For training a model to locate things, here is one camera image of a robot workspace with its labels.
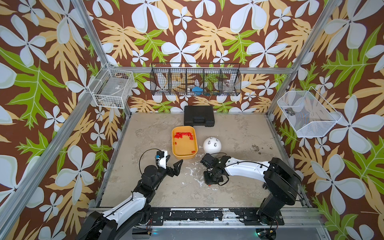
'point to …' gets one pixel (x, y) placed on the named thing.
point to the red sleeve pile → (179, 135)
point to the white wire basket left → (111, 88)
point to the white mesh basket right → (309, 114)
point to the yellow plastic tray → (184, 142)
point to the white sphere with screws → (212, 145)
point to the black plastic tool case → (199, 115)
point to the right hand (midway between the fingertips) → (204, 182)
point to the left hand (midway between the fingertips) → (176, 156)
